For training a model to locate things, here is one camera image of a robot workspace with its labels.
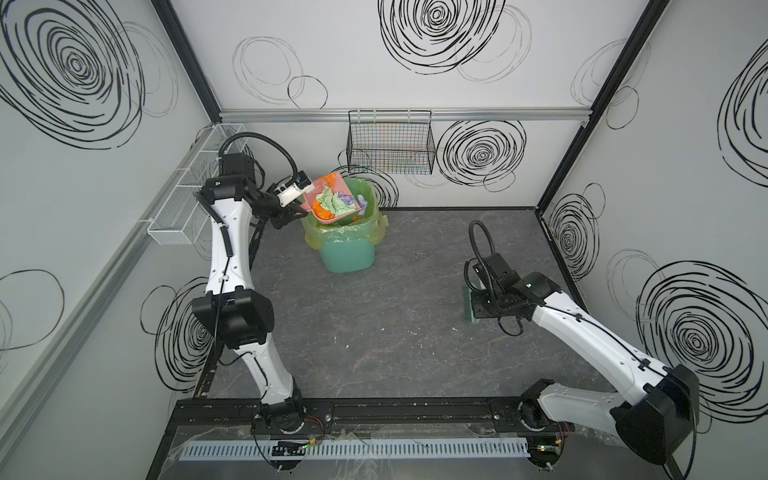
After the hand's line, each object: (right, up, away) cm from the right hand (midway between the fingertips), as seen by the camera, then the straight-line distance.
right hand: (473, 307), depth 79 cm
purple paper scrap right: (-33, +29, 0) cm, 44 cm away
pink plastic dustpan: (-36, +33, +6) cm, 49 cm away
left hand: (-47, +28, +1) cm, 54 cm away
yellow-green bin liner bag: (-28, +22, +4) cm, 36 cm away
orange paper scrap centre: (-41, +25, 0) cm, 48 cm away
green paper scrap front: (-38, +29, +2) cm, 48 cm away
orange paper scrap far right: (-39, +35, +4) cm, 53 cm away
